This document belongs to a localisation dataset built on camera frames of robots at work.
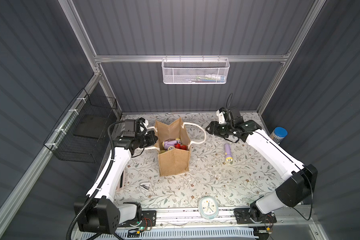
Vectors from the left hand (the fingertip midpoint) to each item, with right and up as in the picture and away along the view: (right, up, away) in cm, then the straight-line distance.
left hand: (158, 138), depth 78 cm
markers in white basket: (+28, +36, +13) cm, 48 cm away
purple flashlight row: (+5, -4, +18) cm, 19 cm away
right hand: (+28, +5, +1) cm, 28 cm away
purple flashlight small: (+42, -11, +16) cm, 46 cm away
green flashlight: (+3, -6, -7) cm, 10 cm away
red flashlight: (+10, -6, +11) cm, 16 cm away
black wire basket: (-39, +1, -7) cm, 40 cm away
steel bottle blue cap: (+67, +2, +5) cm, 67 cm away
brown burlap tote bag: (+8, -12, +2) cm, 15 cm away
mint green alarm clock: (+26, -35, -4) cm, 43 cm away
